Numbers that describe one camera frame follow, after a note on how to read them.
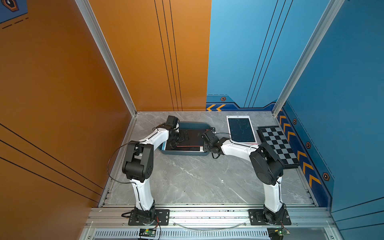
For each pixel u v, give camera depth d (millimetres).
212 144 754
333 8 698
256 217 725
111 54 886
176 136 835
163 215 742
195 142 1000
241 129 1089
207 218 755
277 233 702
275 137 1005
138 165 505
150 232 712
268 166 511
